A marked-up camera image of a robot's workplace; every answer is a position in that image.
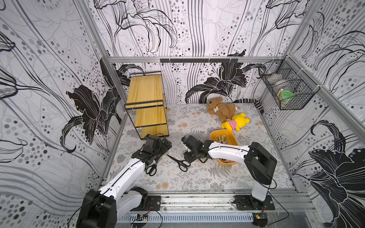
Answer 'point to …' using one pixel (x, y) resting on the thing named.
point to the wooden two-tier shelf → (146, 103)
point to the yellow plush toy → (236, 122)
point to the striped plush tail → (256, 102)
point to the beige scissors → (222, 139)
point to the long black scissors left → (151, 169)
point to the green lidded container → (286, 94)
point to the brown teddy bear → (224, 111)
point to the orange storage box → (231, 140)
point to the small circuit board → (142, 217)
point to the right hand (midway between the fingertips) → (188, 154)
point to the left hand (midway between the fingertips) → (169, 149)
